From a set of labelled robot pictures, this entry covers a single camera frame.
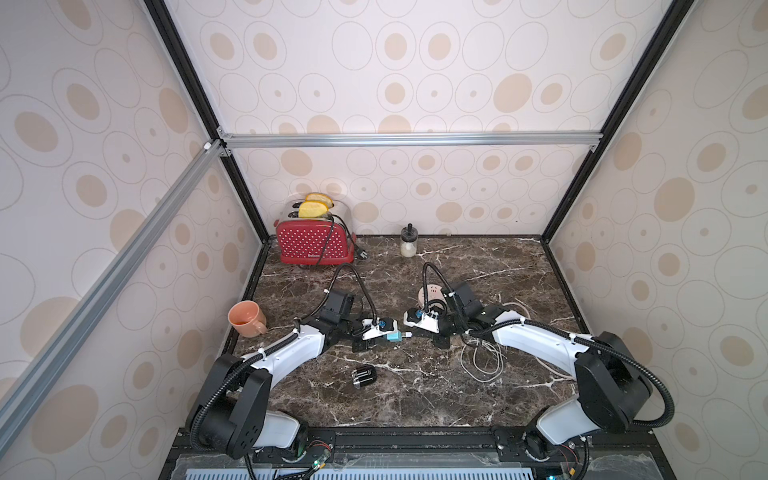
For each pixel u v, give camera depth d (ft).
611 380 1.43
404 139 2.86
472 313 2.19
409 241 3.57
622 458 2.38
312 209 3.37
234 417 1.37
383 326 2.34
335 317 2.28
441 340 2.44
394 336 2.66
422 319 2.34
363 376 2.72
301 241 3.38
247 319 2.94
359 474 2.55
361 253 3.69
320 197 3.48
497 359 2.89
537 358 1.77
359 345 2.50
